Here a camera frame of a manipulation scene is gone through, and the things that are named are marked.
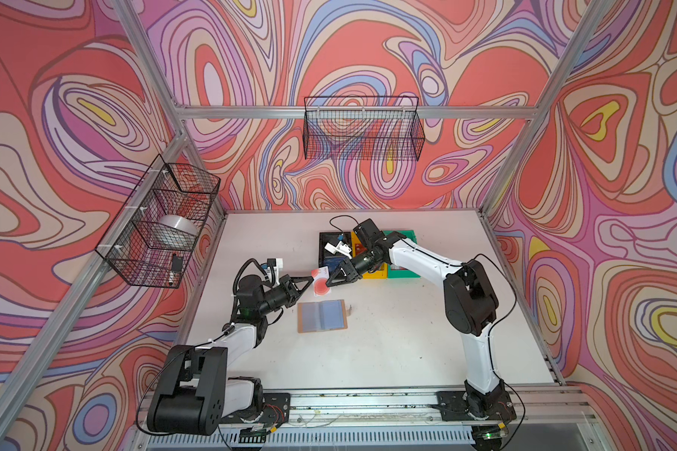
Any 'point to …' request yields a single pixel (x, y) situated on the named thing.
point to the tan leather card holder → (322, 316)
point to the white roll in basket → (174, 232)
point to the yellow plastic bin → (381, 273)
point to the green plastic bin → (411, 236)
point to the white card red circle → (320, 278)
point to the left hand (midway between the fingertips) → (315, 281)
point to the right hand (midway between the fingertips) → (332, 289)
